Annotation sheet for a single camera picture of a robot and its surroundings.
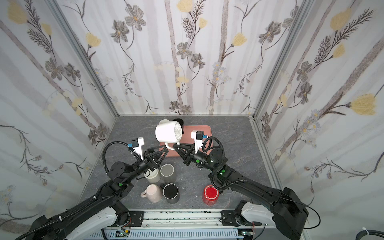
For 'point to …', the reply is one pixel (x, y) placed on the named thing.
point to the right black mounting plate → (229, 218)
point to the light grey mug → (163, 121)
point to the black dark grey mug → (171, 192)
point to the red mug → (210, 194)
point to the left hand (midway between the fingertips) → (163, 147)
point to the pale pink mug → (153, 192)
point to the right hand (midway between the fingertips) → (172, 145)
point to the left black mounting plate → (137, 218)
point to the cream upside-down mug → (153, 177)
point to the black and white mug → (179, 120)
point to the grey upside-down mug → (167, 172)
